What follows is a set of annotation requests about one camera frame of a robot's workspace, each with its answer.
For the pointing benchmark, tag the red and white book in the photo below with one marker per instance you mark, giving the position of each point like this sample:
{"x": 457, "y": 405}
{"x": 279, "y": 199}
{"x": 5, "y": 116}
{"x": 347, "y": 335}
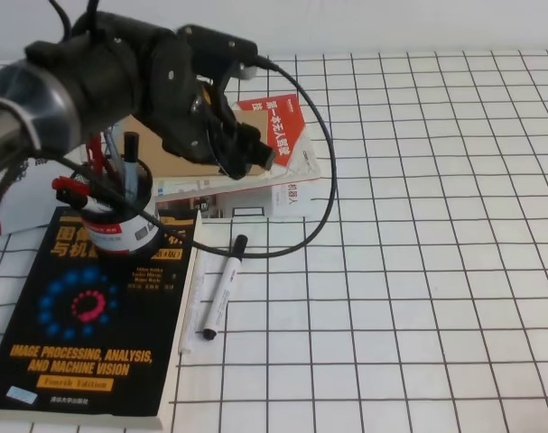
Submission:
{"x": 280, "y": 121}

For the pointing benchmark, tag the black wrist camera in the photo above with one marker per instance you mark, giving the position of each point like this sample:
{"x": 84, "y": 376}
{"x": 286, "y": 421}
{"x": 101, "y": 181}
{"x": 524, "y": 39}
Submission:
{"x": 219, "y": 56}

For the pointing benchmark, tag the silver pen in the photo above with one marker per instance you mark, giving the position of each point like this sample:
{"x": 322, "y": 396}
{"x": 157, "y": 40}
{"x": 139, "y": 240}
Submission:
{"x": 115, "y": 156}

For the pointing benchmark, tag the black capped white marker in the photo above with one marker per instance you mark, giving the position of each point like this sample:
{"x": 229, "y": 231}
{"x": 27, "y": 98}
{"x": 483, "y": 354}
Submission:
{"x": 215, "y": 319}

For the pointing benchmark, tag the black mesh pen holder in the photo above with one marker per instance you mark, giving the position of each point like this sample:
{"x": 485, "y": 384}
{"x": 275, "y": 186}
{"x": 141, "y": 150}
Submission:
{"x": 115, "y": 229}

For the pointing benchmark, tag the red capped marker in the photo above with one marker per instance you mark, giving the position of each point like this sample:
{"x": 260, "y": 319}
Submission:
{"x": 72, "y": 185}

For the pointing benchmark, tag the black marker in holder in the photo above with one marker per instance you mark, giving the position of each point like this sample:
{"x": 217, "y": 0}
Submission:
{"x": 131, "y": 147}

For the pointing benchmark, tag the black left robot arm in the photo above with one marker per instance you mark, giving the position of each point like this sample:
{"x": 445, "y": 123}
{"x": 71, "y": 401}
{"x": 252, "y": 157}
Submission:
{"x": 109, "y": 67}

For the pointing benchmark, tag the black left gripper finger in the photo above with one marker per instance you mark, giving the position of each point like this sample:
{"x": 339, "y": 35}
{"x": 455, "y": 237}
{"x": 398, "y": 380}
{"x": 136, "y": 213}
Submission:
{"x": 253, "y": 151}
{"x": 232, "y": 154}

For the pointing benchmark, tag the black image processing book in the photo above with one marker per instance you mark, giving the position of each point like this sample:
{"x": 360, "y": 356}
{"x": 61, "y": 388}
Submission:
{"x": 94, "y": 341}

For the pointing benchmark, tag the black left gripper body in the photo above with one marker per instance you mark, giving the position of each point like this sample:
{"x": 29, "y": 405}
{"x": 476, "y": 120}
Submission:
{"x": 182, "y": 108}

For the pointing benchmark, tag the white book under stack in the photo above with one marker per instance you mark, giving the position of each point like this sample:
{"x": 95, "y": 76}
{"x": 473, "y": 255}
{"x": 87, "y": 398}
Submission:
{"x": 278, "y": 201}

